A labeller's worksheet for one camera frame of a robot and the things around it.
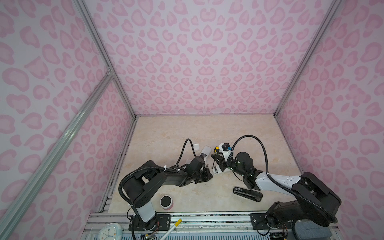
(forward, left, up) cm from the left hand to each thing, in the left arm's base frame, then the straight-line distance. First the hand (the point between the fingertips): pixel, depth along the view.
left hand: (214, 175), depth 87 cm
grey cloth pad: (-27, -40, +1) cm, 48 cm away
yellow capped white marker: (-24, +21, -1) cm, 31 cm away
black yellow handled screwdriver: (+6, 0, +18) cm, 19 cm away
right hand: (+7, +1, +13) cm, 14 cm away
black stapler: (-11, -19, +1) cm, 22 cm away
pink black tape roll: (-15, +26, +3) cm, 30 cm away
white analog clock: (-26, +50, 0) cm, 57 cm away
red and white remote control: (+17, +4, -2) cm, 17 cm away
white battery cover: (+21, +10, -3) cm, 24 cm away
